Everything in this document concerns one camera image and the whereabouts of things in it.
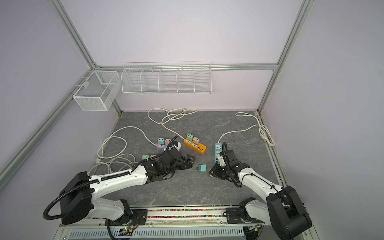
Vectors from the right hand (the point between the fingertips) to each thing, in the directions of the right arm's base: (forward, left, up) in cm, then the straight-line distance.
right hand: (211, 173), depth 86 cm
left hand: (+3, +12, +10) cm, 16 cm away
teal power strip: (+16, -5, 0) cm, 17 cm away
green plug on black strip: (-4, +29, +28) cm, 41 cm away
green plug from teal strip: (+4, +5, -1) cm, 6 cm away
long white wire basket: (+55, +29, +28) cm, 68 cm away
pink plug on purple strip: (+19, +28, +5) cm, 34 cm away
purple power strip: (+17, +32, +1) cm, 37 cm away
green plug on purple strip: (+20, +32, +5) cm, 37 cm away
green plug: (+22, +13, +5) cm, 26 cm away
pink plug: (+20, +9, +4) cm, 23 cm away
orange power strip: (+17, +7, 0) cm, 18 cm away
